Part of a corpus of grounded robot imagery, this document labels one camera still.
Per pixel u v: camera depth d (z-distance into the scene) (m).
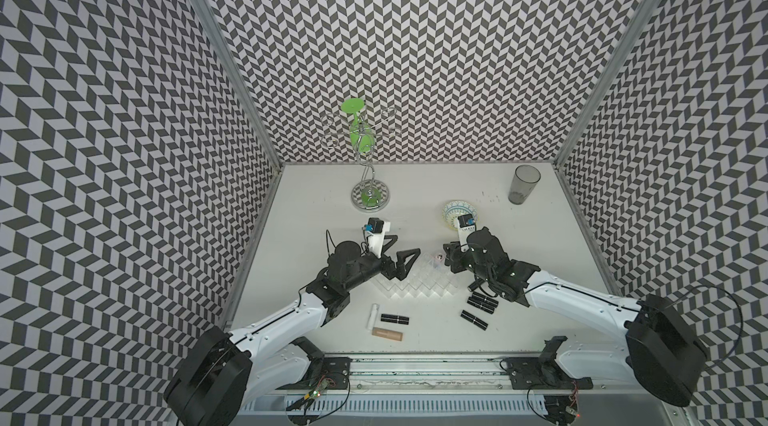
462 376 0.75
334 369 0.72
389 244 0.79
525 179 0.97
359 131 0.86
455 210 1.02
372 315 0.81
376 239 0.68
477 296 0.85
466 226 0.72
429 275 0.72
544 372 0.65
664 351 0.41
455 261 0.74
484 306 0.83
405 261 0.68
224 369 0.40
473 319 0.81
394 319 0.81
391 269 0.68
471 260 0.65
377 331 0.79
